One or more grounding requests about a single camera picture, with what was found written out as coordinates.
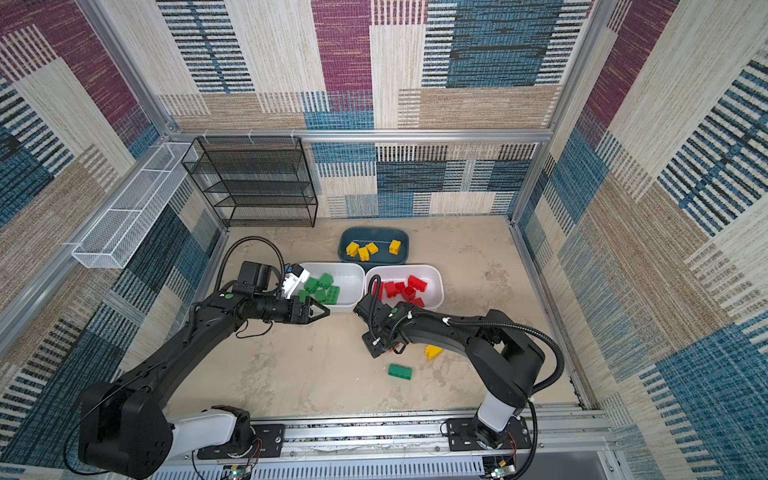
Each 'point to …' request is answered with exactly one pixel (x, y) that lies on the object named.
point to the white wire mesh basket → (115, 235)
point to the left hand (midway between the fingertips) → (319, 308)
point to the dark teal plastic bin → (382, 237)
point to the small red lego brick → (400, 286)
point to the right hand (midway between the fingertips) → (381, 345)
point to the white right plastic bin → (432, 275)
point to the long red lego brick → (381, 289)
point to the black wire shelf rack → (254, 181)
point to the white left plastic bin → (349, 276)
